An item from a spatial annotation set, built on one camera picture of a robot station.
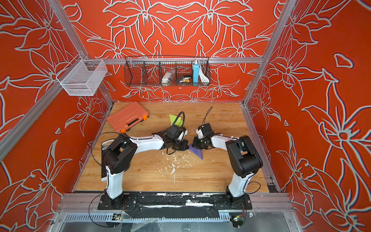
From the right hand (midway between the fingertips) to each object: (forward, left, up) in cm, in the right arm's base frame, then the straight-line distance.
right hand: (189, 145), depth 93 cm
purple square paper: (-5, -5, 0) cm, 7 cm away
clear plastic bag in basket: (+33, +15, +30) cm, 47 cm away
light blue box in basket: (+30, -4, +29) cm, 42 cm away
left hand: (-2, 0, +1) cm, 2 cm away
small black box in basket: (+27, +4, +33) cm, 43 cm away
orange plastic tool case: (+20, +46, +5) cm, 50 cm away
